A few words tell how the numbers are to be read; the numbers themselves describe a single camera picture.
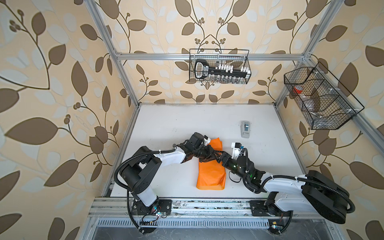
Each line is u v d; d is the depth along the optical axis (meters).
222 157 0.72
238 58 0.91
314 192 0.43
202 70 0.85
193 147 0.70
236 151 0.75
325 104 0.73
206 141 0.84
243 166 0.62
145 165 0.46
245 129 1.02
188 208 0.76
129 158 0.43
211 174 0.79
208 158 0.77
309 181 0.46
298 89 0.89
